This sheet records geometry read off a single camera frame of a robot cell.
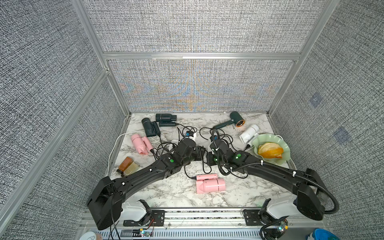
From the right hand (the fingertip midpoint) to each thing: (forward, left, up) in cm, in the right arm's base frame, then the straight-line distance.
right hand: (206, 152), depth 81 cm
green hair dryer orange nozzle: (+35, -25, -11) cm, 45 cm away
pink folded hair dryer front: (-13, 0, -9) cm, 16 cm away
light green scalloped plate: (+16, -48, -11) cm, 51 cm away
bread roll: (+5, -40, -7) cm, 41 cm away
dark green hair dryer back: (+33, +26, -10) cm, 43 cm away
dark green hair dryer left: (+26, +36, -11) cm, 46 cm away
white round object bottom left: (-36, +53, -6) cm, 64 cm away
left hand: (0, -1, +5) cm, 5 cm away
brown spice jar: (-2, +47, -10) cm, 48 cm away
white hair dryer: (+18, -30, -11) cm, 36 cm away
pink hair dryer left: (+11, +39, -10) cm, 42 cm away
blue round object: (-36, -46, -3) cm, 59 cm away
